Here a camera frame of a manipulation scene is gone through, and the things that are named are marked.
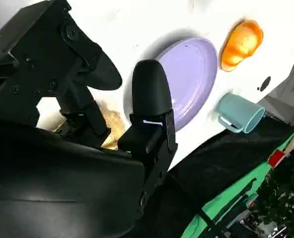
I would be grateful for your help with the black stand frame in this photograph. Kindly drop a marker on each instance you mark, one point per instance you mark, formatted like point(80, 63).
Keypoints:
point(226, 210)

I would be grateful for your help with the pale green mug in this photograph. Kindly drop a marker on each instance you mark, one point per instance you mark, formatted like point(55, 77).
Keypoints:
point(238, 111)

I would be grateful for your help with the green cloth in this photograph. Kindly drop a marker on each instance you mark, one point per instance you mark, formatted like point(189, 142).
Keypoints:
point(236, 198)

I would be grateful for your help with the black cloth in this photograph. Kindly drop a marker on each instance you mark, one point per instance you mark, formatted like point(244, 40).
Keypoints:
point(223, 158)

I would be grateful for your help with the white toy bread roll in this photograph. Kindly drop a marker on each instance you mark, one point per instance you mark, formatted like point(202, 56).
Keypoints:
point(115, 122)

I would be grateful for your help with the red block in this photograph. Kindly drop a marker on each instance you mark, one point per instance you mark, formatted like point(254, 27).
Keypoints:
point(276, 158)

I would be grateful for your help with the lilac plate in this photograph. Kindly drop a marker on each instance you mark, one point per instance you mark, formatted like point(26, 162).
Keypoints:
point(192, 81)

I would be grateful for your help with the black table grommet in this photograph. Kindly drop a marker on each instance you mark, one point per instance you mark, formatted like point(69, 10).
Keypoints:
point(265, 82)

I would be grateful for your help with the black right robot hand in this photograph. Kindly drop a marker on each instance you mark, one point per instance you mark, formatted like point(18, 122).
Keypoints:
point(50, 173)

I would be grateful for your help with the orange toy bread roll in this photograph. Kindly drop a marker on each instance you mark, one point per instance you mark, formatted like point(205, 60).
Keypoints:
point(242, 44)

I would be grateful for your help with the dark green foliage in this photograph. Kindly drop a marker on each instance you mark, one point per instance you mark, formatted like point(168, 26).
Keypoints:
point(283, 188)

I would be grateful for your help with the grey machine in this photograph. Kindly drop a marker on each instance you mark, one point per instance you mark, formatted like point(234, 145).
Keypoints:
point(288, 89)

